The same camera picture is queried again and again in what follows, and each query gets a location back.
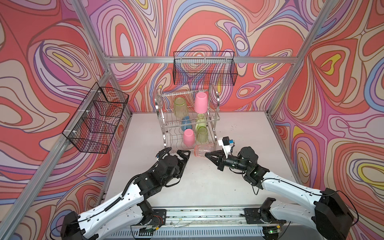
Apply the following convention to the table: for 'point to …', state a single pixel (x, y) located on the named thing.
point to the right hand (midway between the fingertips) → (206, 158)
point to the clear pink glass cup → (200, 150)
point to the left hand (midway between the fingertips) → (192, 156)
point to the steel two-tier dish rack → (172, 133)
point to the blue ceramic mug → (186, 123)
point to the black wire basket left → (94, 125)
